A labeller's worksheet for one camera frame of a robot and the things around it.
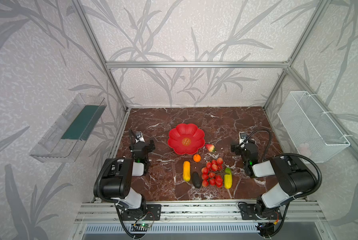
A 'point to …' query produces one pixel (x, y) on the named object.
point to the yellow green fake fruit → (228, 178)
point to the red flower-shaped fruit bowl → (186, 139)
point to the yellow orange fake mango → (186, 171)
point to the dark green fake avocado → (197, 180)
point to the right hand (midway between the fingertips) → (241, 135)
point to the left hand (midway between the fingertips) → (144, 134)
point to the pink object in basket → (304, 151)
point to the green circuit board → (142, 225)
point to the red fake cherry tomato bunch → (212, 173)
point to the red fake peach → (210, 147)
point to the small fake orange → (197, 158)
